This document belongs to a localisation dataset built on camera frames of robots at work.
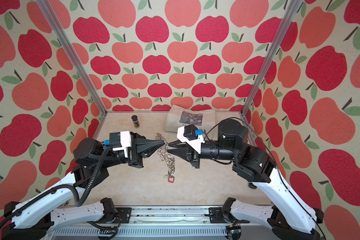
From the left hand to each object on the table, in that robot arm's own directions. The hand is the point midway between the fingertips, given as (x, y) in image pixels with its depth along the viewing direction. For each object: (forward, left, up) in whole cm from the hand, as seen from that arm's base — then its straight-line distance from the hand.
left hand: (163, 144), depth 42 cm
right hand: (+3, -3, -4) cm, 6 cm away
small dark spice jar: (+48, +26, -45) cm, 71 cm away
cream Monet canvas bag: (+51, -5, -42) cm, 66 cm away
